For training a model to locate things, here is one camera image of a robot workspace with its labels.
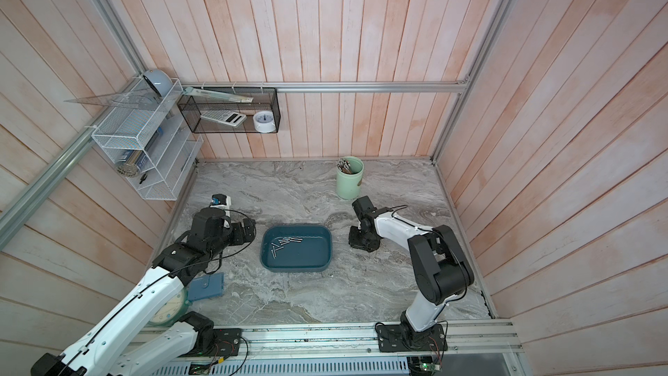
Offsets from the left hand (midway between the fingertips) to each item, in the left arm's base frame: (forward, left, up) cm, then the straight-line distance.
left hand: (241, 226), depth 79 cm
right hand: (+3, -37, -16) cm, 40 cm away
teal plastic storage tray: (0, -16, -16) cm, 22 cm away
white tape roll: (+38, -3, +11) cm, 39 cm away
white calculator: (+42, +12, +10) cm, 45 cm away
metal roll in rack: (+14, +31, +15) cm, 37 cm away
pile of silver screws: (+1, -8, -17) cm, 18 cm away
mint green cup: (+26, -35, -3) cm, 44 cm away
